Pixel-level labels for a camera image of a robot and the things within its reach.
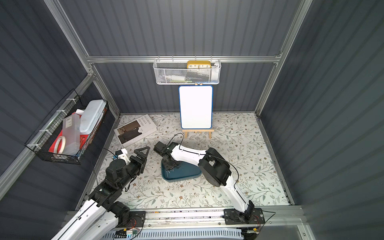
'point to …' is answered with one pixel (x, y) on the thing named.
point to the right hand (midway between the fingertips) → (173, 163)
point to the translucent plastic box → (71, 132)
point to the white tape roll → (63, 145)
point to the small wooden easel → (186, 131)
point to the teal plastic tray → (186, 171)
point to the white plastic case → (90, 116)
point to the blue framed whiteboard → (196, 106)
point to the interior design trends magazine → (132, 131)
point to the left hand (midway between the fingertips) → (148, 152)
